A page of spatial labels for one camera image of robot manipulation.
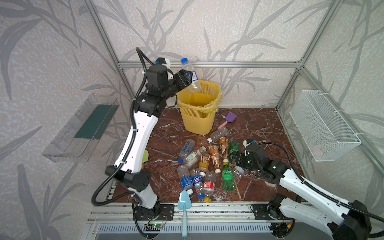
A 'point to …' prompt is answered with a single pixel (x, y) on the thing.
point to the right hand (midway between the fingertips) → (232, 153)
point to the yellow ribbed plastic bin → (198, 122)
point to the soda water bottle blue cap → (188, 147)
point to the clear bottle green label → (191, 158)
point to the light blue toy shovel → (184, 204)
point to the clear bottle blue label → (184, 173)
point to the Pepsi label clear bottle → (198, 183)
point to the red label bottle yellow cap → (208, 185)
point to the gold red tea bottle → (204, 163)
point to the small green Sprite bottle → (234, 146)
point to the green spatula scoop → (145, 156)
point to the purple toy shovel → (230, 117)
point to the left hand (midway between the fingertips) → (190, 72)
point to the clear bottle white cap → (216, 135)
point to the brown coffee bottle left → (214, 156)
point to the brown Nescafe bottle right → (223, 146)
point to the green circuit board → (152, 227)
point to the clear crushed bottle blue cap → (238, 171)
